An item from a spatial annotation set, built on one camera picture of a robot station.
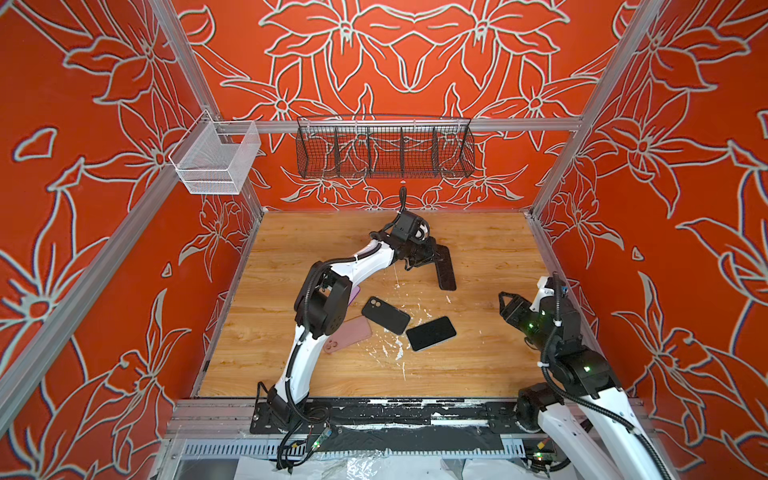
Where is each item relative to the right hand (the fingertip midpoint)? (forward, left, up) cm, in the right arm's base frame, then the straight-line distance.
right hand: (501, 295), depth 74 cm
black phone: (-3, +16, -18) cm, 24 cm away
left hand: (+18, +11, -5) cm, 21 cm away
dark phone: (+14, +11, -9) cm, 20 cm away
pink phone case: (-1, +40, -18) cm, 44 cm away
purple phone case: (+11, +39, -17) cm, 44 cm away
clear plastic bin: (+45, +84, +13) cm, 96 cm away
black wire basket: (+50, +29, +12) cm, 59 cm away
